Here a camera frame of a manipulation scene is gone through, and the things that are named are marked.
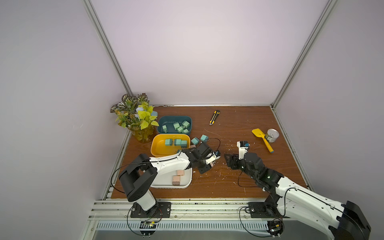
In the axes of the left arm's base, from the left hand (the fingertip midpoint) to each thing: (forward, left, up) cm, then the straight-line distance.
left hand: (210, 164), depth 85 cm
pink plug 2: (-9, +19, -2) cm, 21 cm away
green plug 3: (+25, +16, -1) cm, 30 cm away
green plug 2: (+26, +20, -1) cm, 33 cm away
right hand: (+2, -9, +11) cm, 14 cm away
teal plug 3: (+16, +27, -2) cm, 31 cm away
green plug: (+30, +24, -2) cm, 38 cm away
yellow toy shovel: (+24, -35, -1) cm, 42 cm away
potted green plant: (+20, +43, +21) cm, 52 cm away
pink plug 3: (-4, +17, -1) cm, 18 cm away
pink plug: (0, -1, +1) cm, 2 cm away
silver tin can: (+20, -42, +1) cm, 47 cm away
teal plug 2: (+17, +9, -1) cm, 19 cm away
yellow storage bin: (+13, +34, -4) cm, 37 cm away
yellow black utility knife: (+35, -3, -3) cm, 36 cm away
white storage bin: (-8, +17, -3) cm, 19 cm away
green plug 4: (+26, +31, -1) cm, 41 cm away
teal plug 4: (+15, +21, -2) cm, 26 cm away
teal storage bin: (+35, +29, -2) cm, 45 cm away
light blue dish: (+43, +43, -4) cm, 61 cm away
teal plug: (+19, +3, -1) cm, 19 cm away
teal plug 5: (+14, +16, 0) cm, 21 cm away
